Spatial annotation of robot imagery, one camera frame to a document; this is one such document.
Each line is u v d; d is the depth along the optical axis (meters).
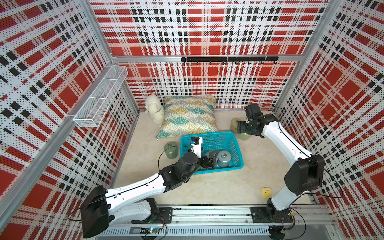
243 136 0.80
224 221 0.73
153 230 0.69
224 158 0.84
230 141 0.96
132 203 0.46
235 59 0.89
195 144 0.63
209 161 0.64
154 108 0.99
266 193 0.80
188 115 0.96
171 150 0.90
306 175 0.44
